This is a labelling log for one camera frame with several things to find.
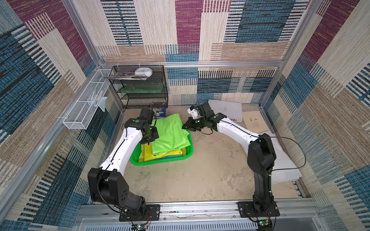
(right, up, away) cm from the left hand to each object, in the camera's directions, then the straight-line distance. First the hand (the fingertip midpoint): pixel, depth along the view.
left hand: (152, 137), depth 83 cm
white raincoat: (+78, -14, +6) cm, 80 cm away
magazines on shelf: (-18, +38, +9) cm, 43 cm away
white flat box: (+55, +16, +29) cm, 64 cm away
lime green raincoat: (+11, +1, +2) cm, 11 cm away
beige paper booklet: (+71, +8, +27) cm, 76 cm away
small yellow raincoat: (-4, -10, +2) cm, 11 cm away
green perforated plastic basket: (-11, -11, +4) cm, 16 cm away
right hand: (+16, +6, +3) cm, 17 cm away
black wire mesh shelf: (-14, +34, +24) cm, 44 cm away
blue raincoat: (+9, -12, +4) cm, 16 cm away
